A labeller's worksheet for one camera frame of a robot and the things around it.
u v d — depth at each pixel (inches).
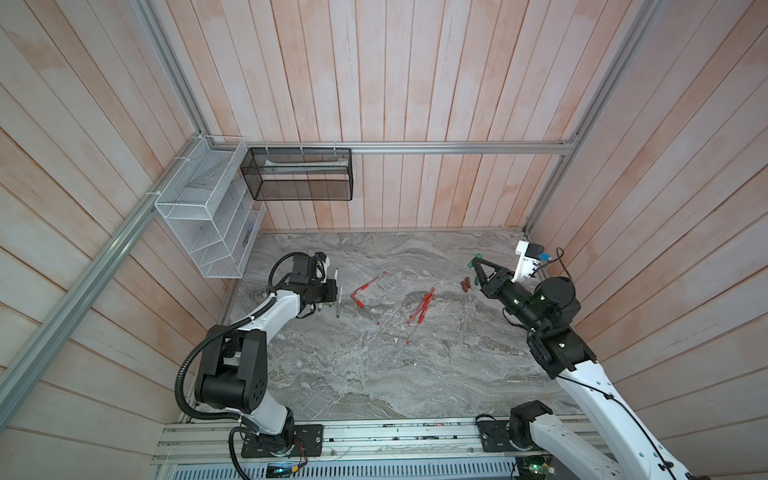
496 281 23.5
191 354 16.2
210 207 27.1
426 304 39.2
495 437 28.8
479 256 26.9
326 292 32.3
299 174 41.6
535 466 27.8
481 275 26.0
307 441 28.8
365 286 41.0
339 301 39.4
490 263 25.9
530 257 23.4
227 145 37.2
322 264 32.9
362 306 38.7
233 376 17.9
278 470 27.6
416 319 37.5
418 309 38.5
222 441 27.1
